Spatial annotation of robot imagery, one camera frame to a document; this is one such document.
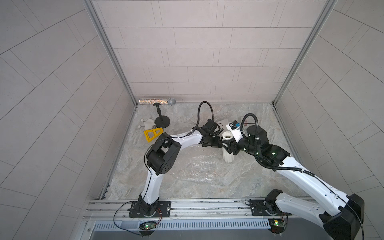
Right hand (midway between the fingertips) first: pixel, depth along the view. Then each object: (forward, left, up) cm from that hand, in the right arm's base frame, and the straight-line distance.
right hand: (223, 139), depth 73 cm
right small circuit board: (-33, -22, -23) cm, 46 cm away
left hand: (+9, -1, -19) cm, 21 cm away
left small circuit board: (-31, +36, -17) cm, 50 cm away
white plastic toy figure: (+26, +45, -16) cm, 55 cm away
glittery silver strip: (+28, +44, +3) cm, 52 cm away
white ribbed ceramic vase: (-7, -2, -5) cm, 9 cm away
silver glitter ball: (+26, +27, +3) cm, 38 cm away
